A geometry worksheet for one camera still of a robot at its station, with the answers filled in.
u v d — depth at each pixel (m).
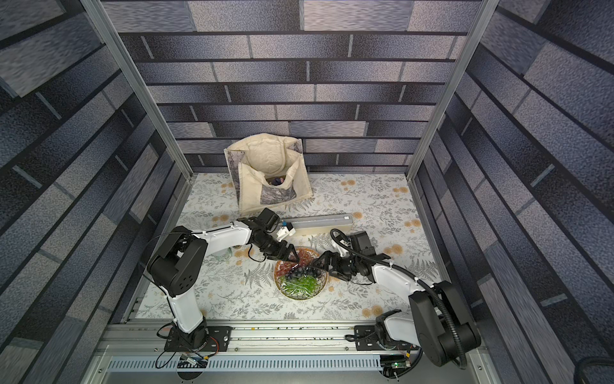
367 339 0.73
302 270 0.83
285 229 0.86
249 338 0.76
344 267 0.75
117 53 0.77
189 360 0.71
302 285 0.81
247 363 0.78
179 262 0.49
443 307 0.41
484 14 0.70
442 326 0.42
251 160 1.02
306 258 0.88
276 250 0.81
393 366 0.70
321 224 0.95
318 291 0.81
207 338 0.73
